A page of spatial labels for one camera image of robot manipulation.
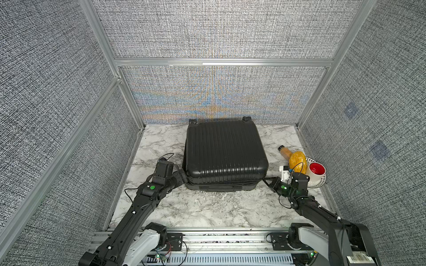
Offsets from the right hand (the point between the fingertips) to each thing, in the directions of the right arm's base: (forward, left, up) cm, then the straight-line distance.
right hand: (263, 174), depth 86 cm
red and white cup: (+5, -32, -5) cm, 32 cm away
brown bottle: (+19, -19, -7) cm, 27 cm away
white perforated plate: (+12, -31, -5) cm, 33 cm away
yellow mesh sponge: (+7, -20, -1) cm, 22 cm away
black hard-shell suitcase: (+3, +21, +13) cm, 25 cm away
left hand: (-3, +40, +5) cm, 40 cm away
